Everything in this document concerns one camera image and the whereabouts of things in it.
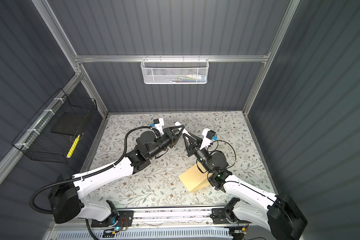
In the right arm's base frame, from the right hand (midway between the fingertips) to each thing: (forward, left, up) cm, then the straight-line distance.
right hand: (186, 136), depth 67 cm
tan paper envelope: (-7, -5, -33) cm, 34 cm away
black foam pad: (+8, +57, +1) cm, 58 cm away
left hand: (+3, 0, +3) cm, 4 cm away
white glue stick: (+2, +1, +1) cm, 3 cm away
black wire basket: (+3, +65, -1) cm, 65 cm away
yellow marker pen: (-3, +53, -3) cm, 53 cm away
